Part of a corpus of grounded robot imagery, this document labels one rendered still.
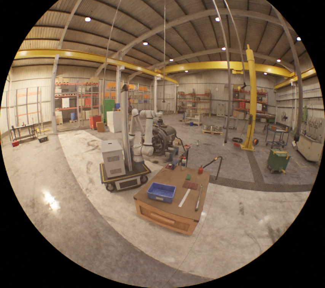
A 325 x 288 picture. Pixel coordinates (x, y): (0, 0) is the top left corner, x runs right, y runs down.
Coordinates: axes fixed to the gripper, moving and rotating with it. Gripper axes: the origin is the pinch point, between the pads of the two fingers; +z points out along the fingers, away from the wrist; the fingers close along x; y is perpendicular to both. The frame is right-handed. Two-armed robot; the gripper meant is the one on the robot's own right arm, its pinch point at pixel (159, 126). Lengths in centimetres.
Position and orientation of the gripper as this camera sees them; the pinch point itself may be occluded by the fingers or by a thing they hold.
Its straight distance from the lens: 252.3
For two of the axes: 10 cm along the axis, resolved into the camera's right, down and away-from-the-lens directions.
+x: -8.7, 0.4, -4.9
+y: -4.8, -2.4, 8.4
